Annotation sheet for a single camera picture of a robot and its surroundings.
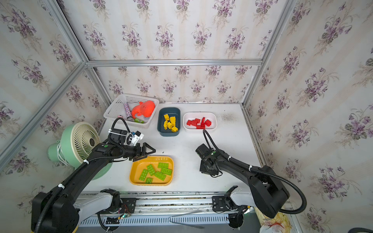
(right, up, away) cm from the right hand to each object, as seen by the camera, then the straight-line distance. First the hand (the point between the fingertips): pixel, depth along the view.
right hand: (208, 170), depth 85 cm
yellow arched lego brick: (-29, +26, +19) cm, 43 cm away
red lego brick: (-11, +28, +23) cm, 38 cm away
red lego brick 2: (-7, +28, +23) cm, 37 cm away
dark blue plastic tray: (-26, +29, +22) cm, 45 cm away
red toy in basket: (-43, +38, +20) cm, 61 cm away
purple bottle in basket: (-59, +38, +26) cm, 75 cm away
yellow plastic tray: (-43, +1, +1) cm, 43 cm away
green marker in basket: (-51, +29, +23) cm, 63 cm away
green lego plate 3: (-26, +3, +2) cm, 27 cm away
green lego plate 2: (-34, +1, -1) cm, 34 cm away
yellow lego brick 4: (-22, +23, +16) cm, 36 cm away
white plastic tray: (+5, +33, +21) cm, 39 cm away
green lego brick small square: (-34, -4, -5) cm, 35 cm away
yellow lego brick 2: (-24, +29, +23) cm, 44 cm away
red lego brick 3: (+3, +28, +21) cm, 35 cm away
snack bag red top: (+30, -17, -20) cm, 39 cm away
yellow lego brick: (-28, +31, +23) cm, 48 cm away
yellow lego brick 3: (-26, +26, +16) cm, 40 cm away
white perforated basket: (-68, +39, +25) cm, 82 cm away
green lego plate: (-38, -2, -2) cm, 38 cm away
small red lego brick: (-1, +28, +22) cm, 36 cm away
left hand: (-32, +12, -8) cm, 35 cm away
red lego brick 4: (-3, +25, +20) cm, 32 cm away
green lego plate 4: (-25, 0, -1) cm, 25 cm away
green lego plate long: (-29, -2, -3) cm, 29 cm away
